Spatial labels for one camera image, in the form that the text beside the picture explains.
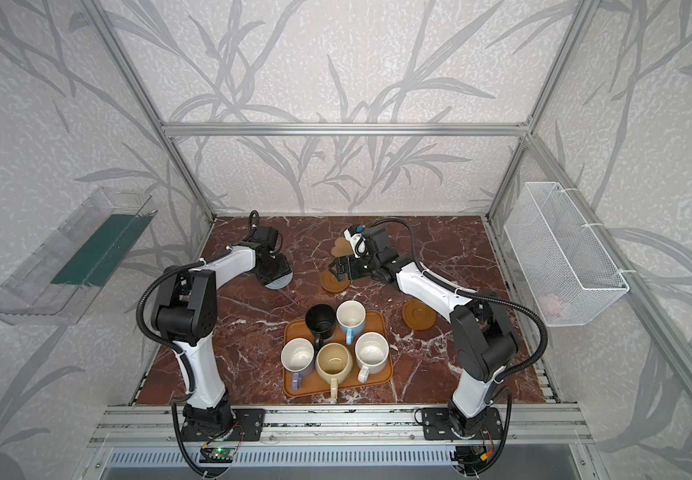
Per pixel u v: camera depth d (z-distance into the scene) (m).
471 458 0.70
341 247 1.13
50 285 0.63
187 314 0.53
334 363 0.83
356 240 0.79
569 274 0.61
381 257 0.69
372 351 0.85
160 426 0.75
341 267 0.77
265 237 0.83
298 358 0.83
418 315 0.94
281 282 1.01
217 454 0.71
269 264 0.79
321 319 0.85
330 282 1.01
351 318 0.91
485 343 0.46
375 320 0.92
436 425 0.73
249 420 0.74
